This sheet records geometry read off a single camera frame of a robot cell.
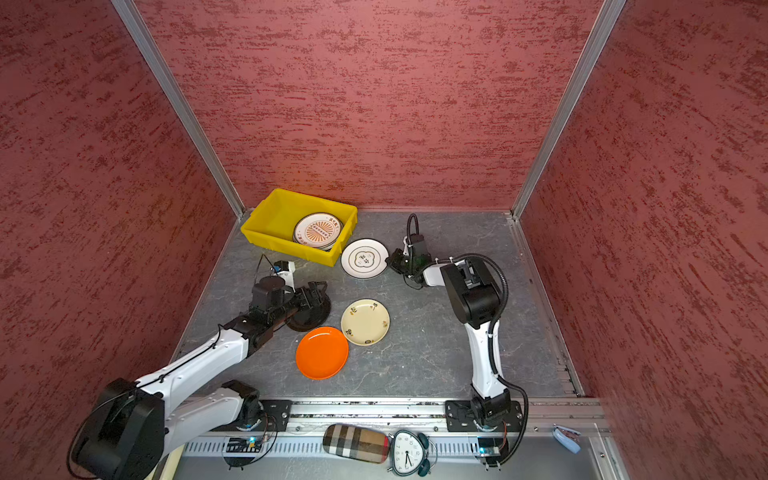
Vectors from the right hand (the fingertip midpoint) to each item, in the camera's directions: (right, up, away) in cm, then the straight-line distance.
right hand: (382, 263), depth 104 cm
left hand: (-19, -7, -18) cm, 27 cm away
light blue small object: (+47, -40, -33) cm, 70 cm away
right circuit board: (+27, -41, -34) cm, 60 cm away
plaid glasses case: (-3, -39, -36) cm, 53 cm away
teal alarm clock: (+8, -40, -38) cm, 56 cm away
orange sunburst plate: (-24, +12, +6) cm, 28 cm away
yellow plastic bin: (-46, +19, +16) cm, 52 cm away
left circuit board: (-33, -42, -33) cm, 62 cm away
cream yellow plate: (-5, -17, -14) cm, 23 cm away
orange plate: (-16, -24, -22) cm, 36 cm away
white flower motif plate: (-7, +2, +2) cm, 7 cm away
